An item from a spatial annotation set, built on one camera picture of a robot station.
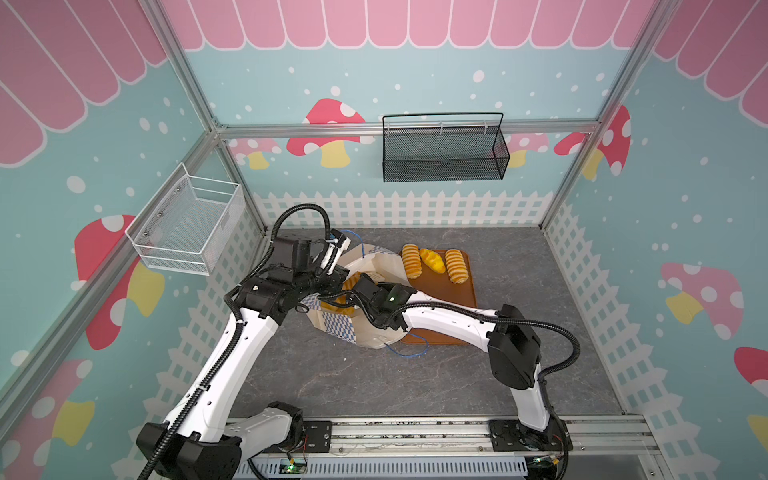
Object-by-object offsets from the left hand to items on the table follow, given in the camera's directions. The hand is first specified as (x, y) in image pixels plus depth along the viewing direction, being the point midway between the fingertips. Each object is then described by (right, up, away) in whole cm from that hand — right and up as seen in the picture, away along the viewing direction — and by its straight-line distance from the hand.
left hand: (344, 277), depth 73 cm
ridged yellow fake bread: (+19, +4, +32) cm, 38 cm away
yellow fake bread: (+2, -2, -7) cm, 8 cm away
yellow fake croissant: (+26, +4, +33) cm, 42 cm away
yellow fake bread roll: (+34, +2, +30) cm, 45 cm away
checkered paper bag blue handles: (+9, +2, +21) cm, 23 cm away
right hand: (+12, -4, +14) cm, 18 cm away
